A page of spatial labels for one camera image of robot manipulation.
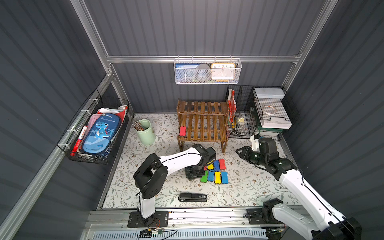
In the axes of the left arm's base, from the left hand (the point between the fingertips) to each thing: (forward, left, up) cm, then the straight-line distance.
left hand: (196, 178), depth 82 cm
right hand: (+10, -24, +13) cm, 29 cm away
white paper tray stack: (+40, -49, +16) cm, 65 cm away
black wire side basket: (+29, +52, +30) cm, 67 cm away
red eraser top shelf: (+9, -17, -4) cm, 19 cm away
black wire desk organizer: (+45, -40, -5) cm, 60 cm away
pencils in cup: (+28, +36, +12) cm, 48 cm away
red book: (+56, -29, +4) cm, 63 cm away
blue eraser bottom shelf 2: (+2, -17, -3) cm, 17 cm away
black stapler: (-10, +3, 0) cm, 10 cm away
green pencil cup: (+27, +32, +4) cm, 42 cm away
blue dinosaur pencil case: (+9, +41, +31) cm, 52 cm away
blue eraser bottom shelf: (+3, -9, -3) cm, 10 cm away
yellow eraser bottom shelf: (+2, -13, -3) cm, 13 cm away
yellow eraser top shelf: (+9, -9, -3) cm, 13 cm away
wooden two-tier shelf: (+34, -6, +10) cm, 36 cm away
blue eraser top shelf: (+9, -13, -3) cm, 16 cm away
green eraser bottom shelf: (+1, -5, -2) cm, 5 cm away
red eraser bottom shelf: (+26, +8, +10) cm, 29 cm away
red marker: (+6, +51, +28) cm, 59 cm away
